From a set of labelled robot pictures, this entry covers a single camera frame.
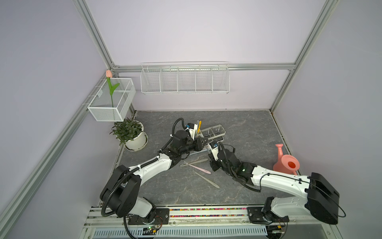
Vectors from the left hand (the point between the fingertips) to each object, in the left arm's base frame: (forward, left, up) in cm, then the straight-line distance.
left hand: (207, 141), depth 81 cm
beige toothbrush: (-6, +15, -17) cm, 23 cm away
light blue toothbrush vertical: (+14, +4, -4) cm, 15 cm away
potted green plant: (+10, +44, -2) cm, 46 cm away
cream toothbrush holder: (+14, -6, -11) cm, 18 cm away
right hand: (-5, -1, -4) cm, 7 cm away
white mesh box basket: (+14, +54, +16) cm, 58 cm away
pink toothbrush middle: (-9, +3, -18) cm, 20 cm away
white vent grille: (-38, +17, -19) cm, 46 cm away
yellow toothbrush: (+14, +3, -4) cm, 15 cm away
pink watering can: (-13, -42, -7) cm, 45 cm away
